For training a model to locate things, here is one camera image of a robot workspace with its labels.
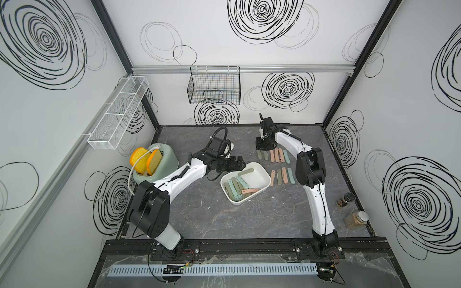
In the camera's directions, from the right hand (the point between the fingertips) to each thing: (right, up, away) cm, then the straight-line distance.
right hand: (258, 147), depth 104 cm
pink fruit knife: (+11, -5, +1) cm, 12 cm away
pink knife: (+7, -15, -8) cm, 18 cm away
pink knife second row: (+13, -15, -8) cm, 22 cm away
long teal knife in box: (-14, -24, -16) cm, 32 cm away
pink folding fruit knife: (+8, -5, +1) cm, 10 cm away
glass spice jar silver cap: (+36, -29, -31) cm, 56 cm away
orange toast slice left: (-56, -8, -25) cm, 62 cm away
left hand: (-12, -9, -20) cm, 25 cm away
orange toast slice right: (-50, -6, -27) cm, 57 cm away
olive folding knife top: (-8, -13, -8) cm, 17 cm away
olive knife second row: (+10, -16, -8) cm, 21 cm away
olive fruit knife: (+5, -5, +1) cm, 7 cm away
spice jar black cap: (+37, -22, -25) cm, 50 cm away
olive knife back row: (+1, -4, -2) cm, 5 cm away
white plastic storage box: (-1, -16, -10) cm, 19 cm away
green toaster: (-46, -7, -18) cm, 50 cm away
